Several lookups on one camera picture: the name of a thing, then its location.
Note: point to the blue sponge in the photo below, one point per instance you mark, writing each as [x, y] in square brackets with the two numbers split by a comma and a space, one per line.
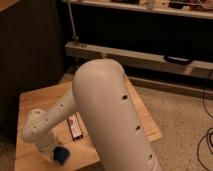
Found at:
[60, 155]

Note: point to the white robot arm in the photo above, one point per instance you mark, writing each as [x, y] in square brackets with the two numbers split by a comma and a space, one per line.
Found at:
[99, 94]

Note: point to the grey metal shelf beam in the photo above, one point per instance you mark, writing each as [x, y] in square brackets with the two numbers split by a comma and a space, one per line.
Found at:
[140, 60]

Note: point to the metal vertical pole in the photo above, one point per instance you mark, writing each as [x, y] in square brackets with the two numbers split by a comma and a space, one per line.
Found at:
[75, 37]

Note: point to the upper wooden shelf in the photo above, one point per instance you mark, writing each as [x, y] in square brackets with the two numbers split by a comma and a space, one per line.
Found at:
[148, 6]

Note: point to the black handle on shelf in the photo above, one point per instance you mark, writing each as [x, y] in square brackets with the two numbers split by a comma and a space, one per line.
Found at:
[179, 61]

